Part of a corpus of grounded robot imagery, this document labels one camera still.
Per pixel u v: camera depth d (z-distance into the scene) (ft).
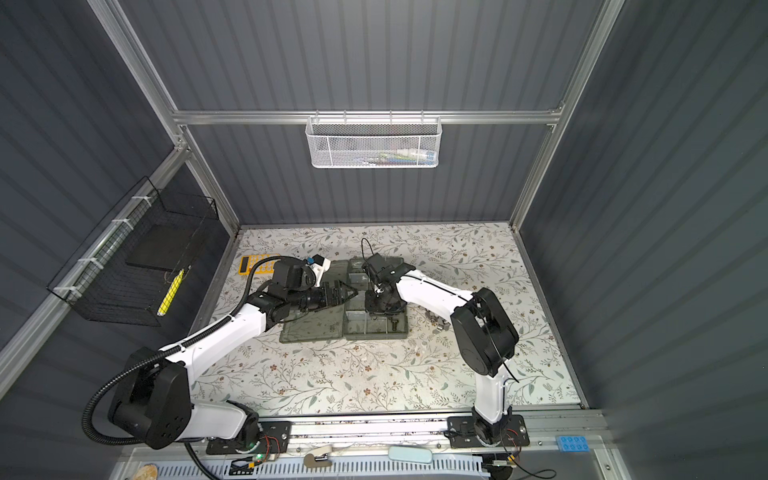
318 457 2.29
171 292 2.27
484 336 1.68
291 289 2.21
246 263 3.54
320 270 2.57
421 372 2.77
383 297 2.50
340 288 2.42
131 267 2.38
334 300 2.37
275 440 2.37
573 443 2.35
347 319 3.03
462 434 2.37
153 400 1.37
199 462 2.24
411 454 2.23
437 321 3.07
